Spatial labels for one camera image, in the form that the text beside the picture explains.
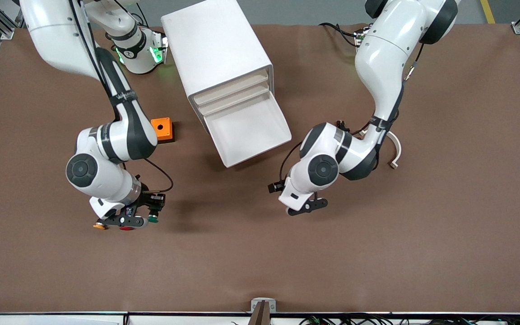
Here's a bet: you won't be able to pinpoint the black perforated right camera mount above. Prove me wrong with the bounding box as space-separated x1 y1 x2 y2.
104 215 149 228

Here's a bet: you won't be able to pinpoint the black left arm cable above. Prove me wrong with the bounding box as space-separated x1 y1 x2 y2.
279 141 306 182

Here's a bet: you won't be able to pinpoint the white curved bracket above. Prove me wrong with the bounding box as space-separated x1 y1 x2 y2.
359 128 402 170

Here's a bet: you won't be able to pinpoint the grey metal clamp bracket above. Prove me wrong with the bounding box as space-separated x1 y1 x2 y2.
251 298 277 314

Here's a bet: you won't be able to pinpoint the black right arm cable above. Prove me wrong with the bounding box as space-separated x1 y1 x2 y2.
67 0 174 194

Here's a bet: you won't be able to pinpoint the black cable at arm base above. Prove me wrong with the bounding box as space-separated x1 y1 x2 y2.
319 22 362 48

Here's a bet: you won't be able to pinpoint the orange box with hole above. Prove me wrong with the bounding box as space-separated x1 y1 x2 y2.
151 117 175 144

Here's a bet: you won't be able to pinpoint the black perforated left camera mount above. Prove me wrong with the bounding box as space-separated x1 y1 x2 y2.
287 197 329 217

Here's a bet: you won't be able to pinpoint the dark tapered post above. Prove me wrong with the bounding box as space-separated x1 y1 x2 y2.
248 301 272 325

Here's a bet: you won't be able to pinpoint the black perforated camera mount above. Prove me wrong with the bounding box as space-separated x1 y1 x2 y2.
104 215 149 228
287 197 329 217

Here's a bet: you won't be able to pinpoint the tangled black cables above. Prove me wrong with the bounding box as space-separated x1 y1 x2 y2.
300 314 520 325

